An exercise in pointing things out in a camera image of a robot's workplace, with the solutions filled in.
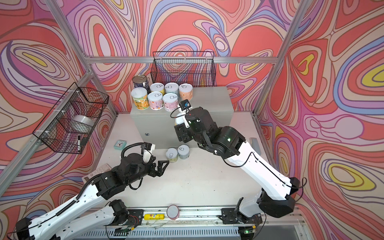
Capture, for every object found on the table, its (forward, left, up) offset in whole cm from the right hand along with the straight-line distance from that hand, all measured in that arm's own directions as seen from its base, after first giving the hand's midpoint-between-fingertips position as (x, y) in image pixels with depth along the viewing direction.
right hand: (185, 126), depth 62 cm
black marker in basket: (-2, +51, -12) cm, 53 cm away
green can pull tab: (+5, +10, -33) cm, 35 cm away
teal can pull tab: (+7, +3, -33) cm, 34 cm away
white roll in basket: (+8, +50, -5) cm, 51 cm away
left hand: (-6, +11, -18) cm, 22 cm away
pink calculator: (0, +51, -37) cm, 63 cm away
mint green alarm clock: (+15, +46, -35) cm, 60 cm away
